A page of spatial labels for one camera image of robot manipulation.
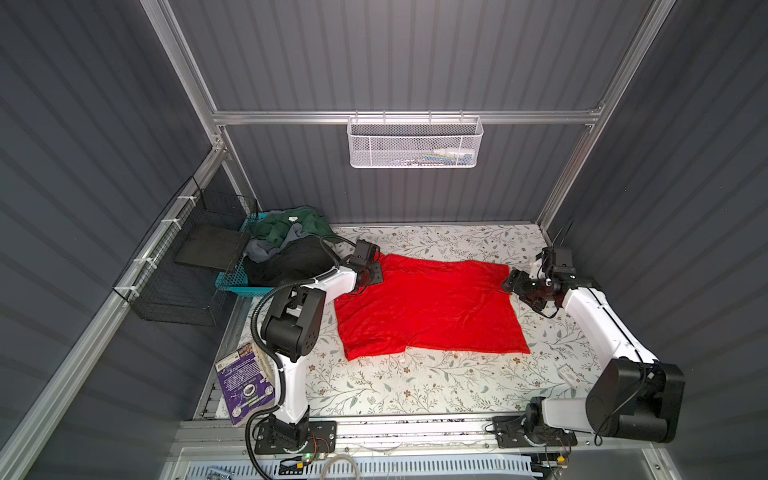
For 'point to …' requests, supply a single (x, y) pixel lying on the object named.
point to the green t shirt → (273, 226)
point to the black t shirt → (297, 260)
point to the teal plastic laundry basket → (237, 279)
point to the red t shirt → (432, 305)
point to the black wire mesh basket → (172, 279)
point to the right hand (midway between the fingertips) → (515, 289)
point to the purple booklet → (246, 383)
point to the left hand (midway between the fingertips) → (376, 273)
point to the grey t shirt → (258, 250)
